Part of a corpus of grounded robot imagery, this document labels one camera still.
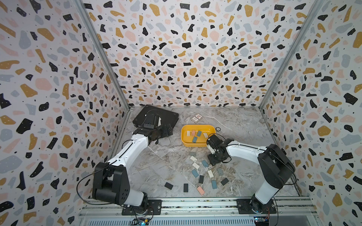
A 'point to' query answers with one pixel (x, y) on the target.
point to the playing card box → (196, 118)
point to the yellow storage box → (196, 135)
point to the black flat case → (168, 117)
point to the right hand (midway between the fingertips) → (214, 160)
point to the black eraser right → (224, 181)
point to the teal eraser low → (195, 173)
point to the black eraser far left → (168, 185)
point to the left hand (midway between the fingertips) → (168, 130)
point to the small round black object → (218, 129)
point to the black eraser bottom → (185, 187)
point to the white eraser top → (193, 158)
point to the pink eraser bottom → (201, 190)
